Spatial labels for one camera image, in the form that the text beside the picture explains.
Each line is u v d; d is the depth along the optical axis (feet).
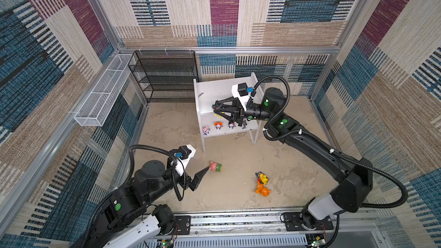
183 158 1.61
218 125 2.73
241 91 1.69
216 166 2.85
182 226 2.41
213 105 2.00
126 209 1.37
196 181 1.75
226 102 1.99
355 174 1.38
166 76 3.57
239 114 1.83
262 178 2.71
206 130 2.66
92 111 2.30
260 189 2.66
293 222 2.39
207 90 2.56
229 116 1.95
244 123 2.73
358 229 2.39
